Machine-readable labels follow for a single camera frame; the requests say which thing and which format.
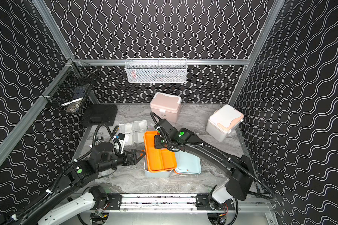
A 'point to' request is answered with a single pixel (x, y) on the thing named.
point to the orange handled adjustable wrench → (101, 138)
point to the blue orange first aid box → (160, 162)
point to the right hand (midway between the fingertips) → (156, 141)
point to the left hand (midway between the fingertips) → (140, 152)
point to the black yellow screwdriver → (115, 129)
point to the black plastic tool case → (103, 114)
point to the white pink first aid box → (223, 121)
